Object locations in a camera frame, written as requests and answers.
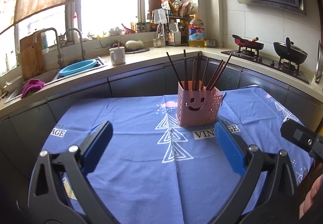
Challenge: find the blue plastic basin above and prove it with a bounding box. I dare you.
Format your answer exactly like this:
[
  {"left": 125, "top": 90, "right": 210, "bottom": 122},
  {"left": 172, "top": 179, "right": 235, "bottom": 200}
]
[{"left": 59, "top": 59, "right": 97, "bottom": 77}]

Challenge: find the white mug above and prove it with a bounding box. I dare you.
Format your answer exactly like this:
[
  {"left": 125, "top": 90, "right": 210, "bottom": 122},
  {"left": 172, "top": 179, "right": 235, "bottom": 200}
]
[{"left": 109, "top": 46, "right": 125, "bottom": 66}]

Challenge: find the black wok with lid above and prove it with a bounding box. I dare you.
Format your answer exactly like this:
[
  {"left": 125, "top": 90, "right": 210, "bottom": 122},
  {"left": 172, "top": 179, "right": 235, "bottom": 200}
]
[{"left": 273, "top": 37, "right": 308, "bottom": 65}]

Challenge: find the person's right hand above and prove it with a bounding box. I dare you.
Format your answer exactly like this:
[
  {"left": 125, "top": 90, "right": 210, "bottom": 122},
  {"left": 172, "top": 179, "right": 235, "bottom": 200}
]
[{"left": 299, "top": 175, "right": 322, "bottom": 219}]

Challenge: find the condiment rack with packets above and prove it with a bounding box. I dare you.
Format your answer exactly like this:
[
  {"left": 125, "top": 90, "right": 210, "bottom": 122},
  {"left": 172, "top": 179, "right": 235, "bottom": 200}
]
[{"left": 153, "top": 0, "right": 198, "bottom": 48}]

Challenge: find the blue printed tablecloth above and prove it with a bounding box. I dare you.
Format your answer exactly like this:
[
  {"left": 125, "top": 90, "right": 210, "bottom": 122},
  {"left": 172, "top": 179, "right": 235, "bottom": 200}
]
[{"left": 42, "top": 87, "right": 314, "bottom": 223}]

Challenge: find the pink utensil holder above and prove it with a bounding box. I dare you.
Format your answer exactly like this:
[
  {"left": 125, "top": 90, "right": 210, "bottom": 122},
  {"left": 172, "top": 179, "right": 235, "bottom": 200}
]
[{"left": 176, "top": 81, "right": 223, "bottom": 127}]

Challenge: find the long wooden chopstick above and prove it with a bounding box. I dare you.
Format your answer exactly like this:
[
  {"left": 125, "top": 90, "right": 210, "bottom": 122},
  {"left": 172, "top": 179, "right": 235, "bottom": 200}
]
[{"left": 206, "top": 60, "right": 224, "bottom": 90}]

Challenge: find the separate dark red chopstick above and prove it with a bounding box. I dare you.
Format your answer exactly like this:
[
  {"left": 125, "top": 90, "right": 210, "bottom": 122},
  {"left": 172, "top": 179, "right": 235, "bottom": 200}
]
[{"left": 166, "top": 52, "right": 184, "bottom": 89}]

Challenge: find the white jug bottle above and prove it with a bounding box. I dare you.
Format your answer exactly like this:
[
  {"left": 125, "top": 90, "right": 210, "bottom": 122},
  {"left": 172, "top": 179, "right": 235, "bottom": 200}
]
[{"left": 168, "top": 21, "right": 181, "bottom": 46}]

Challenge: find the magenta cloth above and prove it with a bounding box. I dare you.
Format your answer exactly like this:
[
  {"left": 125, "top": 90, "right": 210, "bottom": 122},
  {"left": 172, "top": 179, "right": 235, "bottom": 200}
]
[{"left": 21, "top": 79, "right": 45, "bottom": 99}]

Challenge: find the gas stove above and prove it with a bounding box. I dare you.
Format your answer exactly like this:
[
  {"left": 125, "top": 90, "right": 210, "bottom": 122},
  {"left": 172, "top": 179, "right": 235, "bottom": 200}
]
[{"left": 222, "top": 47, "right": 309, "bottom": 84}]

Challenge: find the red frying pan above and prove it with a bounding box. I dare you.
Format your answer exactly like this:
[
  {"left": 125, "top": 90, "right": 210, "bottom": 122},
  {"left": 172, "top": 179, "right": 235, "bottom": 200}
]
[{"left": 232, "top": 35, "right": 264, "bottom": 50}]

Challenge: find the tall steel faucet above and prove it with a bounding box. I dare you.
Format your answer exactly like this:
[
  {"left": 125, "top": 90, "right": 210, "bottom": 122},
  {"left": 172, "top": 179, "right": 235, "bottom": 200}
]
[{"left": 33, "top": 27, "right": 65, "bottom": 69}]

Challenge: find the wooden cutting board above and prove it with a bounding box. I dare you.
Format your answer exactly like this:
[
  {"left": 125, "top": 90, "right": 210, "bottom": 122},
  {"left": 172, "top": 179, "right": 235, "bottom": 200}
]
[{"left": 19, "top": 34, "right": 46, "bottom": 80}]

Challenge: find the yellow cooking oil bottle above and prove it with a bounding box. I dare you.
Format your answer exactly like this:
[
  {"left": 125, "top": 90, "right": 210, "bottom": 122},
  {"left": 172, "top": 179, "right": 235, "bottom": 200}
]
[{"left": 188, "top": 14, "right": 205, "bottom": 48}]

